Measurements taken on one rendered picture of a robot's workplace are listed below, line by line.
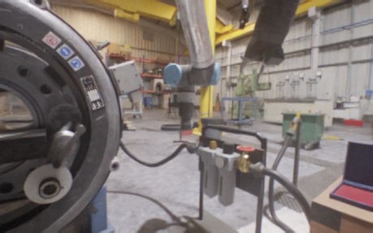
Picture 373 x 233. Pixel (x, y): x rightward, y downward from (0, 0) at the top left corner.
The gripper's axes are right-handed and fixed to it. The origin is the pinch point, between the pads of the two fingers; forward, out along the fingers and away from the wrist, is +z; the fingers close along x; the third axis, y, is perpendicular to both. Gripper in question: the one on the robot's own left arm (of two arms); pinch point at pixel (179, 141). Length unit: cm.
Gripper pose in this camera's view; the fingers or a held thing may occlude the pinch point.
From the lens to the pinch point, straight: 97.1
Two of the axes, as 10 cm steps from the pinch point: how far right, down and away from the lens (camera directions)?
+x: -1.6, -0.8, 9.8
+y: 9.9, 0.1, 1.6
